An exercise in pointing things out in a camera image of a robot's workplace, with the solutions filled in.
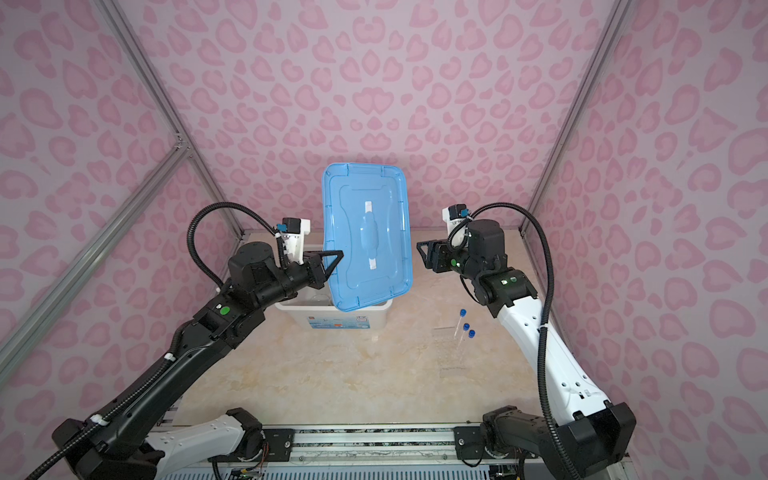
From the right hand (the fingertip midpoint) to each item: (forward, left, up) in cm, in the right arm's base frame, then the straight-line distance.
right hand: (429, 241), depth 71 cm
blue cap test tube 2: (-15, -11, -19) cm, 26 cm away
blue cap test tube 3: (-9, -10, -19) cm, 23 cm away
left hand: (-6, +19, +4) cm, 21 cm away
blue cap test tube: (-13, -10, -19) cm, 25 cm away
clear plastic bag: (-14, -9, -34) cm, 37 cm away
